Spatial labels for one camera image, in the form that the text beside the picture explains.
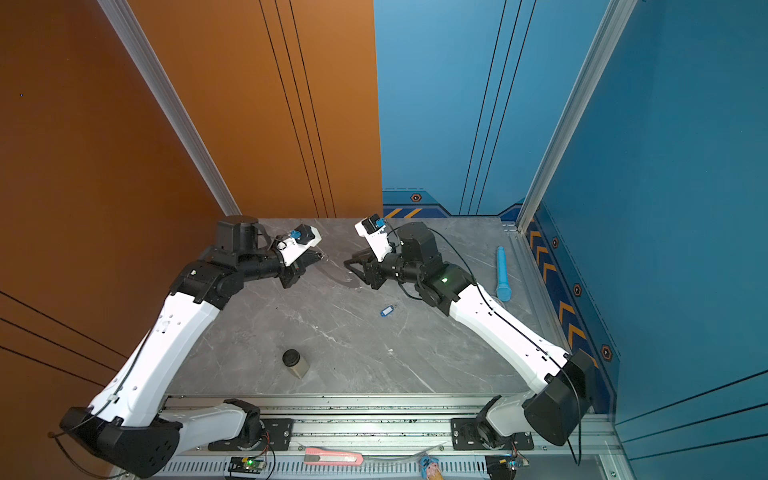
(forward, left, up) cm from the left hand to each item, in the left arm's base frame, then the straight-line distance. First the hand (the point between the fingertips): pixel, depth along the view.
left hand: (317, 250), depth 70 cm
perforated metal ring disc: (-7, -6, +1) cm, 10 cm away
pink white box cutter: (-37, -1, -32) cm, 49 cm away
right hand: (-3, -8, 0) cm, 9 cm away
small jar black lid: (-17, +8, -23) cm, 30 cm away
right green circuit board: (-38, -45, -34) cm, 68 cm away
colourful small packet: (-39, -27, -29) cm, 56 cm away
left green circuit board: (-39, +17, -34) cm, 54 cm away
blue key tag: (+2, -16, -33) cm, 37 cm away
